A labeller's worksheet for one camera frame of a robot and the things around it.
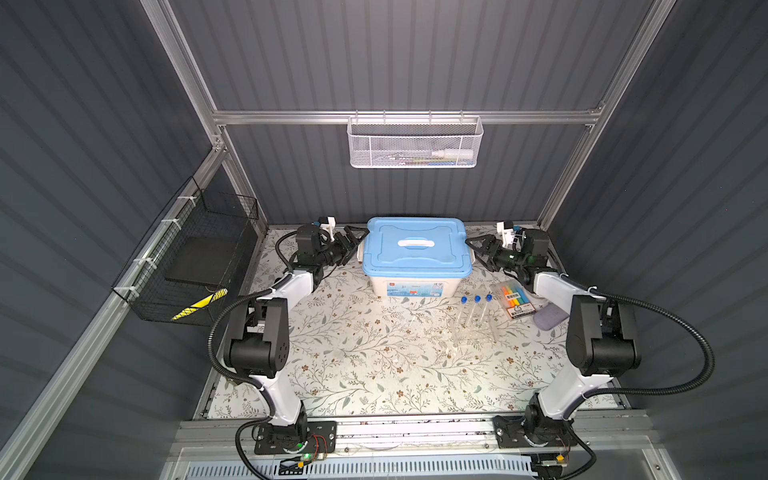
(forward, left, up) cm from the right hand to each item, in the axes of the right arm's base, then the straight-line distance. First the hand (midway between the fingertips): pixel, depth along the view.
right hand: (473, 249), depth 90 cm
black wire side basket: (-16, +74, +13) cm, 77 cm away
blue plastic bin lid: (+1, +17, 0) cm, 17 cm away
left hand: (+2, +32, +4) cm, 33 cm away
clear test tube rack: (-15, -1, -17) cm, 23 cm away
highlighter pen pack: (-9, -16, -17) cm, 25 cm away
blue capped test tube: (-16, +5, -2) cm, 17 cm away
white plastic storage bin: (-7, +17, -10) cm, 21 cm away
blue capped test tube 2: (-16, +1, -3) cm, 17 cm away
